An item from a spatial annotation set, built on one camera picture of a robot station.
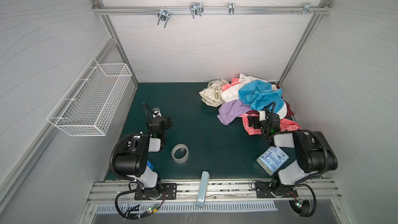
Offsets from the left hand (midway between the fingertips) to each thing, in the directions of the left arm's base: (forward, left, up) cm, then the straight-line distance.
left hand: (162, 114), depth 95 cm
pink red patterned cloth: (-4, -76, -2) cm, 76 cm away
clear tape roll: (-21, -13, -6) cm, 26 cm away
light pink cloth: (+31, -48, 0) cm, 57 cm away
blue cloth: (+5, -57, +15) cm, 59 cm away
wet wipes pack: (-25, -62, -1) cm, 67 cm away
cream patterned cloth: (+12, -31, +5) cm, 34 cm away
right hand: (+4, -61, 0) cm, 61 cm away
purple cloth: (+5, -43, -1) cm, 43 cm away
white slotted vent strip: (-45, -45, -7) cm, 64 cm away
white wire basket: (-13, +25, +24) cm, 38 cm away
